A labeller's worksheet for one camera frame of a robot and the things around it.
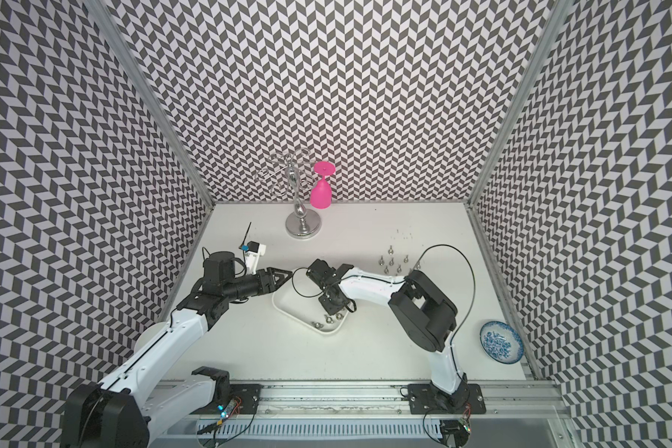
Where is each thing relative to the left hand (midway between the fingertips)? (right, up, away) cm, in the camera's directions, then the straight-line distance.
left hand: (288, 279), depth 79 cm
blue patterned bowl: (+63, -19, +4) cm, 66 cm away
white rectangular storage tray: (+4, -5, -3) cm, 6 cm away
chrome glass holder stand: (-2, +16, +33) cm, 36 cm away
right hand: (+14, -11, +12) cm, 21 cm away
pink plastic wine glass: (+7, +27, +20) cm, 34 cm away
